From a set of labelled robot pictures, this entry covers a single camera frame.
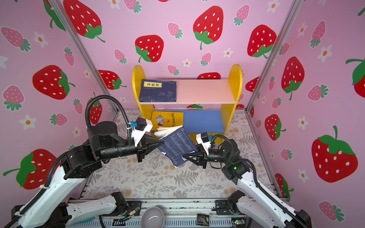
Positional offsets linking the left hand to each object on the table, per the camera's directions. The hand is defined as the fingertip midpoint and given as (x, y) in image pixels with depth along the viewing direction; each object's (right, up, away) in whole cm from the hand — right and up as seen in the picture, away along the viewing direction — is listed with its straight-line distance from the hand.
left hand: (162, 140), depth 51 cm
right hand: (+8, -7, +9) cm, 14 cm away
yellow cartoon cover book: (-4, +9, +39) cm, 40 cm away
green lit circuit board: (+36, -44, +19) cm, 59 cm away
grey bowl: (-8, -41, +19) cm, 46 cm away
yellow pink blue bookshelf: (+26, +23, +70) cm, 78 cm away
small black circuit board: (+17, -42, +17) cm, 48 cm away
